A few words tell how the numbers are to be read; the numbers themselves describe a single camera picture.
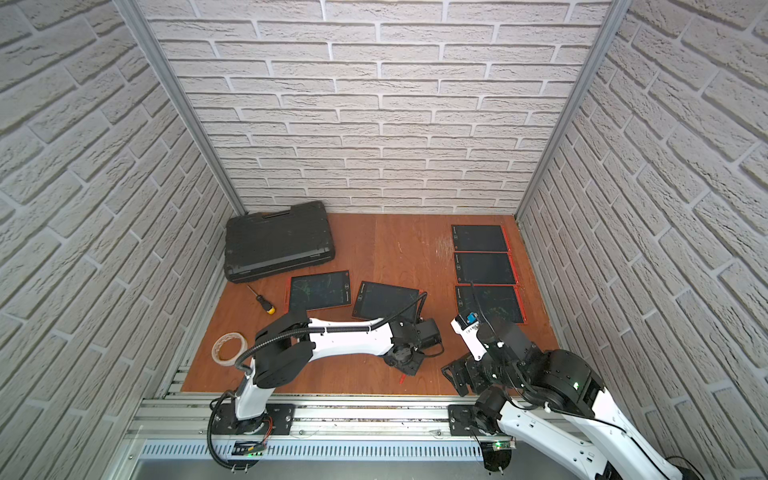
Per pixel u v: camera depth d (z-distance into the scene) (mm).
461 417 742
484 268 1031
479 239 1149
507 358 460
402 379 811
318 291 974
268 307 923
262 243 1018
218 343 851
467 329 559
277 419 736
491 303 950
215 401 716
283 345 503
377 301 954
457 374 551
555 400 397
